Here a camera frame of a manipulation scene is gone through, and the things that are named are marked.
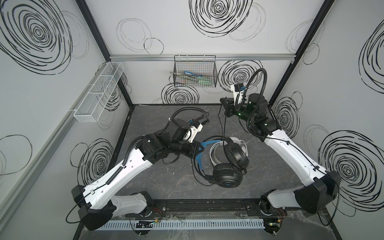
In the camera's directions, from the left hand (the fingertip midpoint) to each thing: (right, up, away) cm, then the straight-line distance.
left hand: (205, 150), depth 63 cm
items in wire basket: (-2, +36, +24) cm, 43 cm away
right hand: (+8, +23, +8) cm, 25 cm away
